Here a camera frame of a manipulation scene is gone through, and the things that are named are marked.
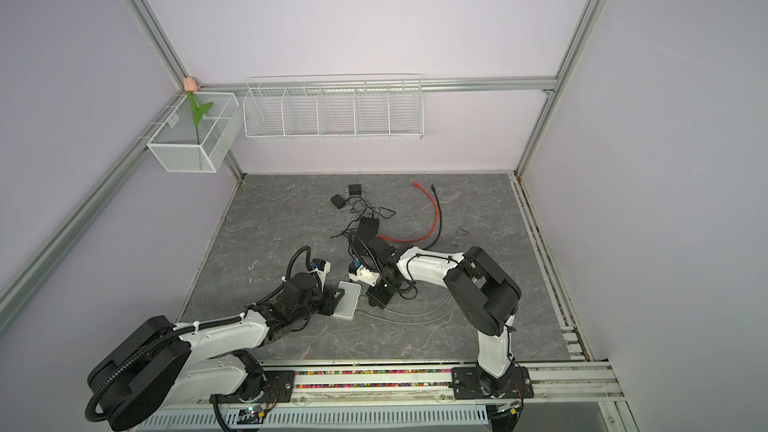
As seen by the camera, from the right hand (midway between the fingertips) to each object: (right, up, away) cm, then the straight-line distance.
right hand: (372, 302), depth 88 cm
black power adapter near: (-15, +30, +23) cm, 41 cm away
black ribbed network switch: (-3, +21, +16) cm, 26 cm away
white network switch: (-7, 0, -3) cm, 8 cm away
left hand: (-9, +2, -1) cm, 9 cm away
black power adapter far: (-9, +35, +28) cm, 46 cm away
